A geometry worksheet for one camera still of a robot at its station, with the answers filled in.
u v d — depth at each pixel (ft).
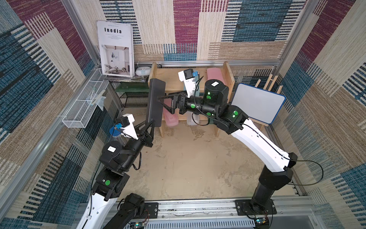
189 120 2.71
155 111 1.83
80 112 2.36
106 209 1.38
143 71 2.82
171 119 2.73
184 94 1.56
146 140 1.64
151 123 1.83
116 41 2.52
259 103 2.94
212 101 1.42
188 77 1.53
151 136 1.80
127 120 1.57
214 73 2.46
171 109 1.52
